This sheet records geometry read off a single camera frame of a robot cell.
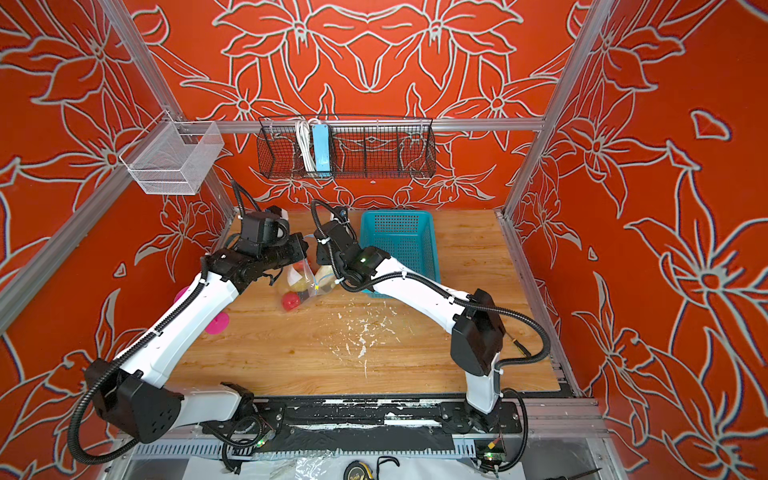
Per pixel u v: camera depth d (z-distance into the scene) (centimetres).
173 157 92
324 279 87
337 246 57
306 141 89
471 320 44
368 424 73
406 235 110
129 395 38
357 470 64
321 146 90
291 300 89
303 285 89
